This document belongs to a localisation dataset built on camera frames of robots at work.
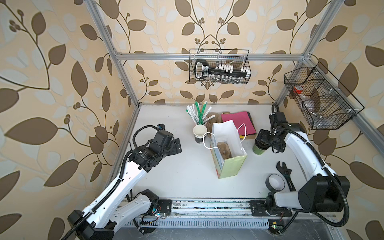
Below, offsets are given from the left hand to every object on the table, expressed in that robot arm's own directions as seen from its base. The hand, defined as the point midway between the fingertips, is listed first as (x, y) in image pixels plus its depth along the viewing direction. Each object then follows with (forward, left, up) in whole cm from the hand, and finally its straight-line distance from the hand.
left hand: (174, 144), depth 74 cm
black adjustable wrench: (-5, -63, -19) cm, 66 cm away
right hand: (+6, -50, -6) cm, 51 cm away
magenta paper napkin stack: (+36, -42, -23) cm, 60 cm away
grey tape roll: (-11, -55, -21) cm, 60 cm away
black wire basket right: (+21, -76, +12) cm, 79 cm away
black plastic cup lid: (+7, -48, -10) cm, 49 cm away
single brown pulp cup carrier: (+8, -29, -20) cm, 36 cm away
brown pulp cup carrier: (+32, -25, -18) cm, 44 cm away
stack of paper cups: (+16, -13, -11) cm, 23 cm away
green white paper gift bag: (+9, -27, -2) cm, 29 cm away
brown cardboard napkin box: (+17, -45, -17) cm, 51 cm away
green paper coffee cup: (+5, -47, -14) cm, 49 cm away
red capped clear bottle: (+35, -72, +8) cm, 80 cm away
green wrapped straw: (+27, -13, -7) cm, 31 cm away
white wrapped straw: (+25, -8, -4) cm, 27 cm away
